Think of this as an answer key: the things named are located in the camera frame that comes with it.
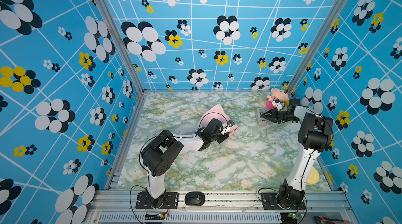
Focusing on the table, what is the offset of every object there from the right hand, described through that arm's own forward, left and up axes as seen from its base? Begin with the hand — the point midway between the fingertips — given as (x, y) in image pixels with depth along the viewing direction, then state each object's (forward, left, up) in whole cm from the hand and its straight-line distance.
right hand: (264, 116), depth 101 cm
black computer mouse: (-47, +43, -1) cm, 64 cm away
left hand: (-11, +26, +4) cm, 29 cm away
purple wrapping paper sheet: (0, +32, +8) cm, 33 cm away
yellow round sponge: (-37, -17, -2) cm, 41 cm away
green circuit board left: (-54, +61, -4) cm, 82 cm away
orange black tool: (-54, -12, -3) cm, 56 cm away
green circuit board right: (-53, -2, -4) cm, 53 cm away
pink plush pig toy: (+16, -11, +4) cm, 20 cm away
